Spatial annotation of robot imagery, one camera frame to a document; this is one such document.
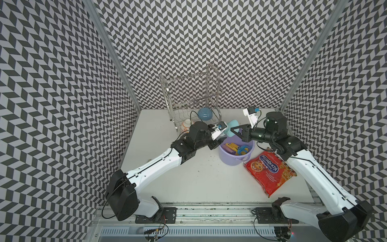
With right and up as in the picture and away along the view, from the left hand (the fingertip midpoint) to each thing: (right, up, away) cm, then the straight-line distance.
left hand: (219, 132), depth 75 cm
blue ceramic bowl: (-6, +11, +39) cm, 41 cm away
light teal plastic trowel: (+5, +4, -7) cm, 10 cm away
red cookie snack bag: (+30, -23, +10) cm, 39 cm away
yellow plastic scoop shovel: (+11, -10, +19) cm, 24 cm away
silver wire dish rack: (-14, +18, +7) cm, 24 cm away
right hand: (+5, 0, -6) cm, 8 cm away
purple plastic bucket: (+10, -12, +15) cm, 22 cm away
